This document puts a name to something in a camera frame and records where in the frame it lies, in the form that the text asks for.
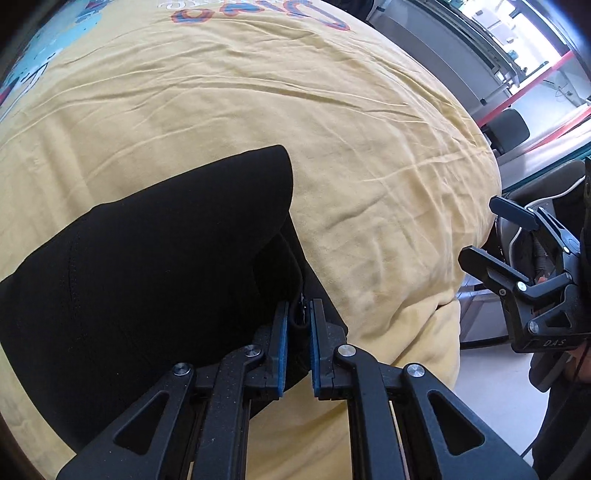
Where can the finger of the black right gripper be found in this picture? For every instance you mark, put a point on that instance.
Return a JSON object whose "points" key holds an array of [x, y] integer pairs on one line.
{"points": [[498, 276], [552, 235]]}

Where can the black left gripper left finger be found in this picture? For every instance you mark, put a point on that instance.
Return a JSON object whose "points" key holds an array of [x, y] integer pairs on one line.
{"points": [[193, 423]]}

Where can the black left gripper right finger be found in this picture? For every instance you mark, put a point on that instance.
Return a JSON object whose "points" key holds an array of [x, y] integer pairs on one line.
{"points": [[404, 423]]}

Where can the black pants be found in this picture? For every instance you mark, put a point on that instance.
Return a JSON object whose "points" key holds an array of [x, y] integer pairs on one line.
{"points": [[186, 270]]}

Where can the glass top desk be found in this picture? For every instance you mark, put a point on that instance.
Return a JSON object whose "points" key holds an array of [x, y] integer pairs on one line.
{"points": [[494, 55]]}

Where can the black office chair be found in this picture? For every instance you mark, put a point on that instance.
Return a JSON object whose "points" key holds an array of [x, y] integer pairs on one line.
{"points": [[506, 131]]}

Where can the yellow dinosaur bed cover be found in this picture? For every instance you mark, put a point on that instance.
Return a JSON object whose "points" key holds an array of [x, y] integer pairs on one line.
{"points": [[392, 177]]}

